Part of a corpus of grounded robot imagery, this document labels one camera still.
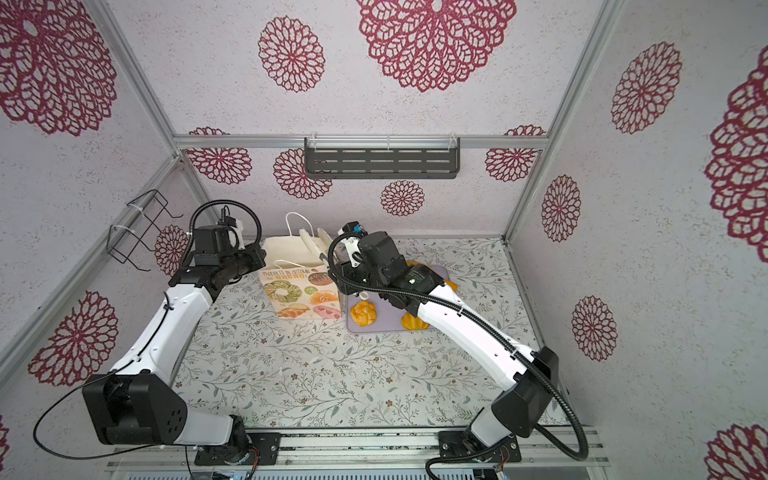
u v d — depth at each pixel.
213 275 0.57
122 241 0.73
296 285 0.84
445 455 0.73
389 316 0.95
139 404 0.40
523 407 0.39
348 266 0.61
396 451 0.75
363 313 0.95
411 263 0.55
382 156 0.95
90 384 0.39
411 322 0.93
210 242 0.60
